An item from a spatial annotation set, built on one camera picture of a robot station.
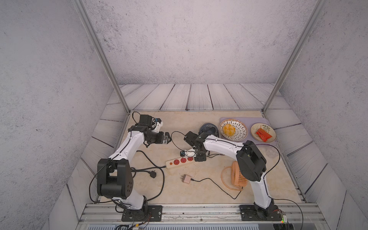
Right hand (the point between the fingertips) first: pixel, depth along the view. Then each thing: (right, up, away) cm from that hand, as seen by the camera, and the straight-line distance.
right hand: (200, 154), depth 92 cm
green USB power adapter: (-6, +3, -10) cm, 12 cm away
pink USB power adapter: (-9, -12, -9) cm, 17 cm away
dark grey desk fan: (+7, +16, +7) cm, 19 cm away
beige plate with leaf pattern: (+51, +16, +16) cm, 55 cm away
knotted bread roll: (+22, +15, +12) cm, 29 cm away
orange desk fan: (+18, -9, -18) cm, 27 cm away
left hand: (-21, +10, -4) cm, 24 cm away
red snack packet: (+45, +11, +10) cm, 47 cm away
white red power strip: (-13, -4, -3) cm, 14 cm away
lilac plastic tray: (+40, +21, +20) cm, 49 cm away
